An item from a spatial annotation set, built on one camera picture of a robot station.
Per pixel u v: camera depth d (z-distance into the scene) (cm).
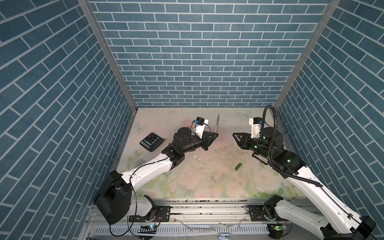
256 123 61
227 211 75
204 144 65
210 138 71
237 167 90
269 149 50
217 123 70
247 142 61
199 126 64
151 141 99
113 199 41
